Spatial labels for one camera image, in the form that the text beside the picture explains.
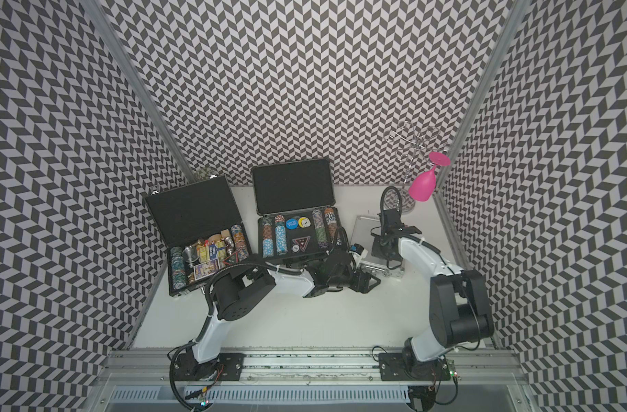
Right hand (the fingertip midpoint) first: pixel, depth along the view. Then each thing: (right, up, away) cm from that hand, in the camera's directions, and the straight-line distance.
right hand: (381, 256), depth 90 cm
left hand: (-3, -8, -3) cm, 9 cm away
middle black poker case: (-32, +20, +17) cm, 41 cm away
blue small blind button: (-33, +11, +9) cm, 36 cm away
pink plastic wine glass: (+14, +25, -3) cm, 29 cm away
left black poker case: (-67, +10, +6) cm, 68 cm away
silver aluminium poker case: (-6, +6, +7) cm, 11 cm away
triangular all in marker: (-29, +5, +4) cm, 29 cm away
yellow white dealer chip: (-28, +12, +9) cm, 32 cm away
